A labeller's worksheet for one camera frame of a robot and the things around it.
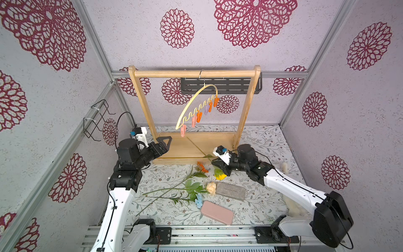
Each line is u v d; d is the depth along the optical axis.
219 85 1.00
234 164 0.67
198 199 0.81
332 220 0.41
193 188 0.88
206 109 0.85
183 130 0.68
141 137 0.62
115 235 0.39
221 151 0.65
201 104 0.76
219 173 0.77
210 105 0.88
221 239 0.73
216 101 0.92
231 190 0.85
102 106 0.83
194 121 0.75
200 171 0.90
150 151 0.60
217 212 0.80
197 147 0.74
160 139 0.60
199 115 0.80
